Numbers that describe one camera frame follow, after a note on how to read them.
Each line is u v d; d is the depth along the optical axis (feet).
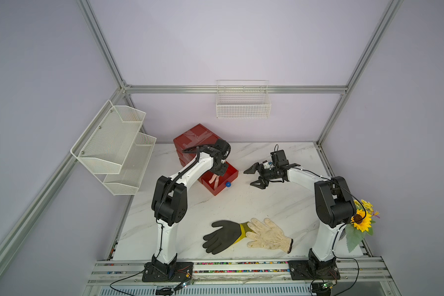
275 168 2.60
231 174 3.23
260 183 2.84
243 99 3.12
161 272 2.15
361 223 2.05
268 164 3.04
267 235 2.69
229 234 2.69
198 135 3.07
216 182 3.31
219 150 2.31
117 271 2.46
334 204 1.68
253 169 2.82
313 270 2.19
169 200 1.71
